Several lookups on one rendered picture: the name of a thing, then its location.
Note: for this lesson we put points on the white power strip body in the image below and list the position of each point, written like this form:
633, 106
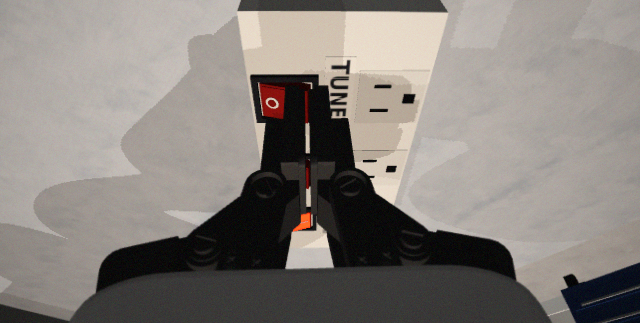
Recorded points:
376, 56

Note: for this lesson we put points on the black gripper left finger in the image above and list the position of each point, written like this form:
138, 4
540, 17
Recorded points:
253, 232

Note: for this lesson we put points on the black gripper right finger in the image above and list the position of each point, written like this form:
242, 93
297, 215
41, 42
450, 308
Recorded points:
364, 229

